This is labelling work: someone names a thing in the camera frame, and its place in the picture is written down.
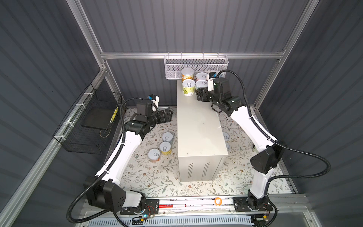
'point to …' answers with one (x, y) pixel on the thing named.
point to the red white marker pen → (177, 205)
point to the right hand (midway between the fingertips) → (202, 91)
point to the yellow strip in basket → (114, 115)
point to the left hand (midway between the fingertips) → (165, 112)
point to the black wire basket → (84, 121)
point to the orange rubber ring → (218, 201)
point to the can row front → (154, 155)
